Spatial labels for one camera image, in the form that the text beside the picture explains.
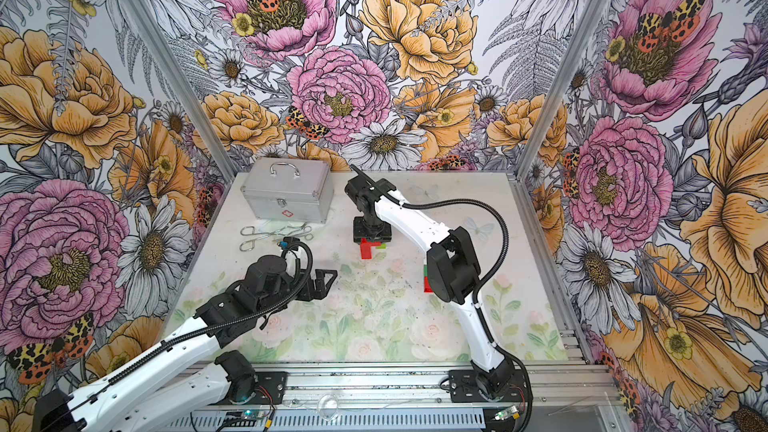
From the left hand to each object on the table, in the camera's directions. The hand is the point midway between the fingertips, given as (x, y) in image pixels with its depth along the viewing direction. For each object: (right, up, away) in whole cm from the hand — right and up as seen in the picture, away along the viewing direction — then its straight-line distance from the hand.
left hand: (320, 281), depth 78 cm
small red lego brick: (+10, +5, +16) cm, 20 cm away
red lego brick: (+29, -4, +12) cm, 31 cm away
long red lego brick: (+10, +8, +14) cm, 19 cm away
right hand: (+12, +7, +12) cm, 19 cm away
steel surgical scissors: (-31, +11, +27) cm, 43 cm away
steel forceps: (-30, +6, +24) cm, 38 cm away
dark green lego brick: (+29, -1, +19) cm, 35 cm away
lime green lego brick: (+15, +7, +15) cm, 22 cm away
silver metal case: (-15, +24, +19) cm, 34 cm away
